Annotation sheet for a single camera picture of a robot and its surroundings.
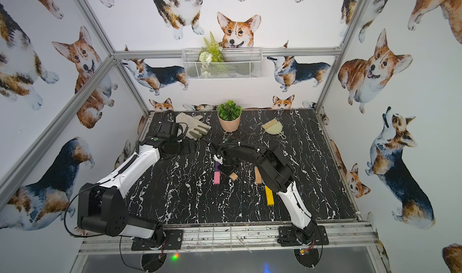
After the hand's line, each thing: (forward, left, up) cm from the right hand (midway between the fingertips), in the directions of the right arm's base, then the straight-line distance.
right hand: (227, 172), depth 92 cm
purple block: (+4, +6, 0) cm, 7 cm away
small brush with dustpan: (+31, -28, -2) cm, 42 cm away
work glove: (+27, +20, +3) cm, 33 cm away
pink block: (-3, +5, 0) cm, 6 cm away
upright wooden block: (-3, -16, 0) cm, 16 cm away
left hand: (+8, +17, +13) cm, 23 cm away
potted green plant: (+30, 0, +11) cm, 32 cm away
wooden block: (-2, -3, 0) cm, 4 cm away
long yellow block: (-12, -20, 0) cm, 24 cm away
